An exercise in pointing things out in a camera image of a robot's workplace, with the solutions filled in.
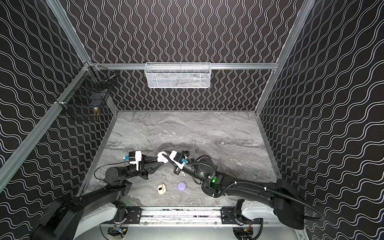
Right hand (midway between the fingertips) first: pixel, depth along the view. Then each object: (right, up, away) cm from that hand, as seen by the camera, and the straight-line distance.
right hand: (165, 151), depth 64 cm
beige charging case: (-5, -23, +18) cm, 30 cm away
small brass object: (-43, +19, +21) cm, 52 cm away
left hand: (-1, -5, -1) cm, 5 cm away
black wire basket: (-54, +32, +30) cm, 70 cm away
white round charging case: (-2, -3, -1) cm, 3 cm away
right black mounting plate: (+29, -34, +10) cm, 46 cm away
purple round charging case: (+5, -23, +20) cm, 31 cm away
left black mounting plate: (-18, -34, +12) cm, 40 cm away
